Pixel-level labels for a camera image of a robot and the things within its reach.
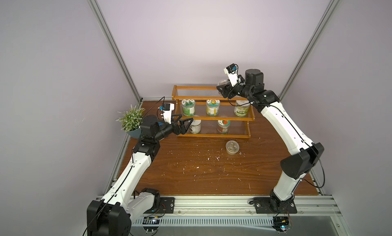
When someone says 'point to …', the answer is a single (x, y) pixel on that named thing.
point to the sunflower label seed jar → (213, 107)
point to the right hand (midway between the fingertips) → (224, 79)
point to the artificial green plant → (131, 119)
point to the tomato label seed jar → (223, 126)
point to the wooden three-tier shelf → (239, 127)
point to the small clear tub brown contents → (232, 147)
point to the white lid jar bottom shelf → (195, 126)
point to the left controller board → (150, 223)
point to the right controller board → (282, 223)
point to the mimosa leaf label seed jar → (188, 107)
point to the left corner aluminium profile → (128, 72)
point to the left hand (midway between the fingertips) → (188, 118)
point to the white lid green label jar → (242, 108)
